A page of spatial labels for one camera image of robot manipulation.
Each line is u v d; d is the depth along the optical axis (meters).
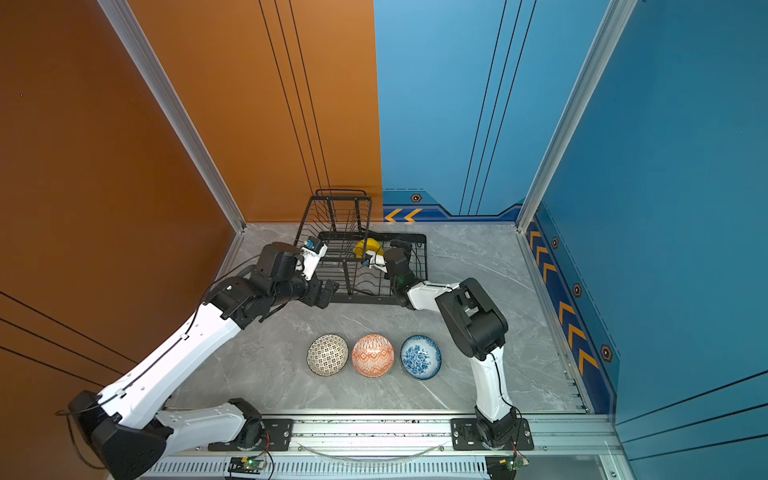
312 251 0.63
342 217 1.01
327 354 0.86
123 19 0.70
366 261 0.87
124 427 0.38
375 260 0.87
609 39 0.73
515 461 0.69
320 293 0.65
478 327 0.54
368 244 1.03
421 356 0.83
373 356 0.85
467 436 0.72
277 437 0.74
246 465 0.71
